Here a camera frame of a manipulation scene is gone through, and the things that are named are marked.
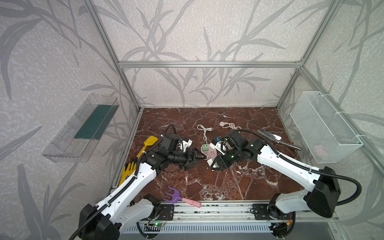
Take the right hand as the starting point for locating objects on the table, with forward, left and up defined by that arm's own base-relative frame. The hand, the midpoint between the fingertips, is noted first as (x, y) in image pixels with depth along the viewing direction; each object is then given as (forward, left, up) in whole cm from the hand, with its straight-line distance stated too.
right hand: (214, 160), depth 74 cm
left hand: (-1, +5, +6) cm, 8 cm away
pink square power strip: (+10, 0, -14) cm, 17 cm away
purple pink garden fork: (-14, +19, -14) cm, 28 cm away
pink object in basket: (+5, -53, +3) cm, 53 cm away
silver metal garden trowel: (+23, -45, -17) cm, 54 cm away
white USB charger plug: (-2, +2, +3) cm, 4 cm away
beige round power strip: (+34, -12, -16) cm, 40 cm away
